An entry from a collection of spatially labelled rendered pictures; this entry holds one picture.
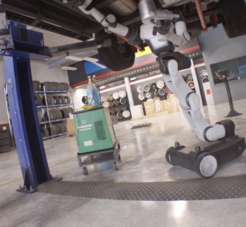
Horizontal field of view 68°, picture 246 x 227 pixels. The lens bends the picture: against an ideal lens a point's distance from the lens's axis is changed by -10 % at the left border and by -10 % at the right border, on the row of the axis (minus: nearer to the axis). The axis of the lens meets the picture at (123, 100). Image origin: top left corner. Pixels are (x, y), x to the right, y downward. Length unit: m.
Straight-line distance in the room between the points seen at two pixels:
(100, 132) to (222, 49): 9.97
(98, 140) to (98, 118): 0.25
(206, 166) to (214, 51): 10.19
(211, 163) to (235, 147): 0.32
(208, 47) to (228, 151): 10.06
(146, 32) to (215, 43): 9.97
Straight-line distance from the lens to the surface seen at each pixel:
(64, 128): 11.78
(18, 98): 2.30
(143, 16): 1.13
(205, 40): 11.72
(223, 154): 1.78
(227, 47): 11.59
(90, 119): 2.28
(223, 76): 5.09
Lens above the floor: 0.63
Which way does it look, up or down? 3 degrees up
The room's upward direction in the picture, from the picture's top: 12 degrees counter-clockwise
